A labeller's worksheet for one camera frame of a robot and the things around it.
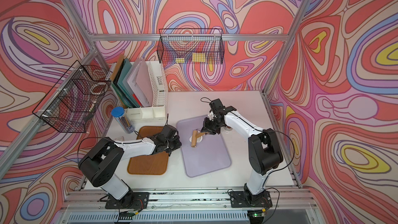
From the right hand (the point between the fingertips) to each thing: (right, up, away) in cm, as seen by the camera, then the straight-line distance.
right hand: (204, 135), depth 87 cm
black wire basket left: (-65, +17, -14) cm, 69 cm away
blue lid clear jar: (-47, +13, -3) cm, 49 cm away
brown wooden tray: (-27, -16, -1) cm, 32 cm away
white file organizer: (-34, +25, +32) cm, 53 cm away
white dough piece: (-3, -3, +4) cm, 6 cm away
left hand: (-12, -6, +4) cm, 14 cm away
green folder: (-48, +26, 0) cm, 54 cm away
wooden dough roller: (-5, -1, +5) cm, 8 cm away
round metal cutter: (+15, +3, +7) cm, 17 cm away
